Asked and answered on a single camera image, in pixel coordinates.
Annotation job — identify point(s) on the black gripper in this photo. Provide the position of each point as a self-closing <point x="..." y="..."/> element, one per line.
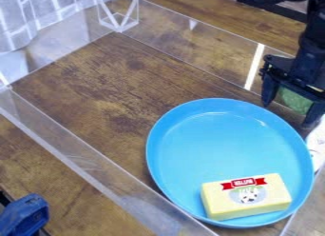
<point x="299" y="74"/>

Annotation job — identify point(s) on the green bitter gourd toy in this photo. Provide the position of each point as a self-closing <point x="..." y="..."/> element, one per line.
<point x="293" y="101"/>

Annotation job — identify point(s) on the yellow butter box toy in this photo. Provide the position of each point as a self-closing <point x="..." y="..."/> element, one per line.
<point x="245" y="196"/>

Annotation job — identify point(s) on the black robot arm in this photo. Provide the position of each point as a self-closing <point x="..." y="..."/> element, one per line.
<point x="314" y="30"/>

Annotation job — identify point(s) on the white oval toy object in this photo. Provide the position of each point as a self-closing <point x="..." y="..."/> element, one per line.
<point x="315" y="144"/>

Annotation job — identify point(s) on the blue round plate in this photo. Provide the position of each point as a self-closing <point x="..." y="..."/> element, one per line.
<point x="215" y="139"/>

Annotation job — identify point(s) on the grey checked cloth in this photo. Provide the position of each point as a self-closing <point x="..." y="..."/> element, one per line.
<point x="24" y="17"/>

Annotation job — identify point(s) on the blue clamp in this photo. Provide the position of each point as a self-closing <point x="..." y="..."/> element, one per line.
<point x="24" y="216"/>

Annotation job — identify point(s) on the clear acrylic enclosure wall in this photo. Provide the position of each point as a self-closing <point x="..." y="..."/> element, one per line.
<point x="92" y="83"/>

